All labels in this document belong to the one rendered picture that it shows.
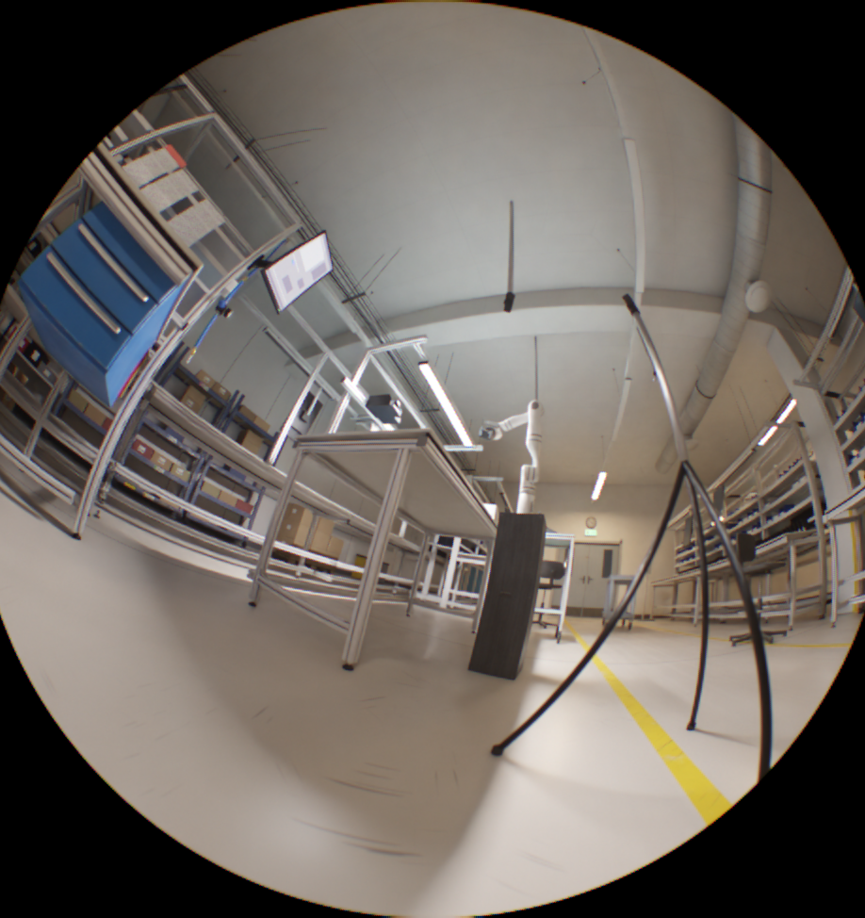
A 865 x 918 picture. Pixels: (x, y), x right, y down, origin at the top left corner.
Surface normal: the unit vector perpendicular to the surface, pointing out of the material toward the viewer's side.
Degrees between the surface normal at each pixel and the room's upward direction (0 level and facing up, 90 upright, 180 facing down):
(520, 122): 180
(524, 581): 90
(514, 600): 90
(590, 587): 90
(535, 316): 180
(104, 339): 90
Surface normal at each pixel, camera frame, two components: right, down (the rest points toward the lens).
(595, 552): -0.38, -0.47
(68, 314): 0.90, 0.02
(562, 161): -0.22, 0.88
